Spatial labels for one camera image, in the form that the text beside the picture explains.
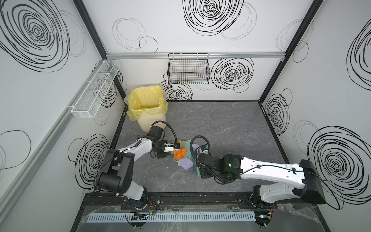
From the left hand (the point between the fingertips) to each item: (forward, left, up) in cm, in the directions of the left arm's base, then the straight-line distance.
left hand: (169, 148), depth 92 cm
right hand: (-18, -18, +11) cm, 28 cm away
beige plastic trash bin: (+11, +14, +13) cm, 22 cm away
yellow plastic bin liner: (+29, +18, +14) cm, 37 cm away
